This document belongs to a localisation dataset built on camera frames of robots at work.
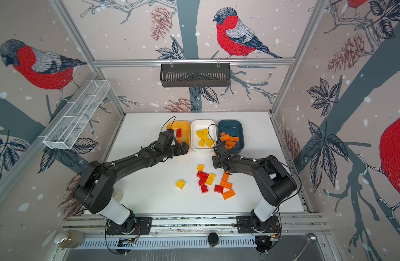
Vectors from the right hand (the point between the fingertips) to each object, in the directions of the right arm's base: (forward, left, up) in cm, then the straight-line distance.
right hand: (219, 157), depth 97 cm
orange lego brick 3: (-13, -3, +1) cm, 13 cm away
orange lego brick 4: (+13, -3, +2) cm, 14 cm away
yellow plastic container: (+21, +24, +5) cm, 32 cm away
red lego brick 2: (-20, +8, 0) cm, 21 cm away
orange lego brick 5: (+13, -11, +1) cm, 17 cm away
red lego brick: (-19, +1, +1) cm, 19 cm away
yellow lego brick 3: (-7, +11, 0) cm, 13 cm away
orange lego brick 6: (+10, -8, +1) cm, 13 cm away
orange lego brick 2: (-17, -3, 0) cm, 17 cm away
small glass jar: (-44, +61, +9) cm, 76 cm away
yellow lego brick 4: (+19, +10, +1) cm, 22 cm away
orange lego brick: (-22, -4, +1) cm, 22 cm away
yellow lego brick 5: (+17, +13, +2) cm, 21 cm away
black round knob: (-42, +4, +8) cm, 43 cm away
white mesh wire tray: (-8, +70, +31) cm, 77 cm away
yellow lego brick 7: (+9, +11, +1) cm, 15 cm away
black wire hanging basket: (+46, +19, +28) cm, 57 cm away
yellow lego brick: (-18, +21, +3) cm, 28 cm away
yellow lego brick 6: (+10, +6, 0) cm, 12 cm away
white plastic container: (+15, +11, +3) cm, 19 cm away
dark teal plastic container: (+23, -11, +1) cm, 26 cm away
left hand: (+1, +19, +11) cm, 22 cm away
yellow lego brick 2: (-14, +5, 0) cm, 15 cm away
